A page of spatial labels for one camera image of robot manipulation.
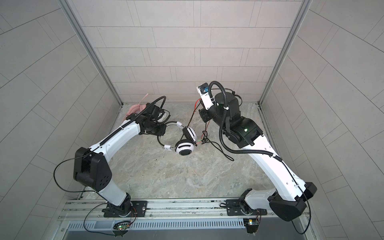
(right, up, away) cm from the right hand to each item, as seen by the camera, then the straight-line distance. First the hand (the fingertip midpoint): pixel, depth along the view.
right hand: (200, 99), depth 62 cm
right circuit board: (+25, -56, +7) cm, 62 cm away
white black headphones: (-8, -22, +10) cm, 25 cm away
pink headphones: (-44, -2, +40) cm, 60 cm away
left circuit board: (-33, -55, +2) cm, 64 cm away
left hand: (-18, -15, +24) cm, 33 cm away
